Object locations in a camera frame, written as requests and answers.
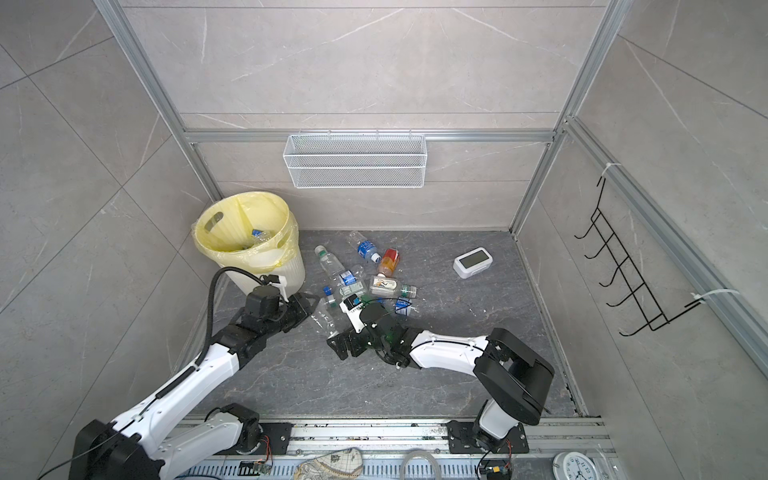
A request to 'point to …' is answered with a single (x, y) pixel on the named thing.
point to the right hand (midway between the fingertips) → (341, 331)
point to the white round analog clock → (571, 465)
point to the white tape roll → (420, 453)
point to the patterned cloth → (344, 464)
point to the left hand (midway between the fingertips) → (316, 293)
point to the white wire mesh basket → (356, 160)
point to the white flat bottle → (383, 285)
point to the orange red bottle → (389, 262)
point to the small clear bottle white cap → (331, 264)
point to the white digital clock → (472, 262)
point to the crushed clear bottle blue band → (351, 276)
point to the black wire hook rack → (655, 318)
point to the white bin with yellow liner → (224, 228)
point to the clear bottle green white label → (351, 289)
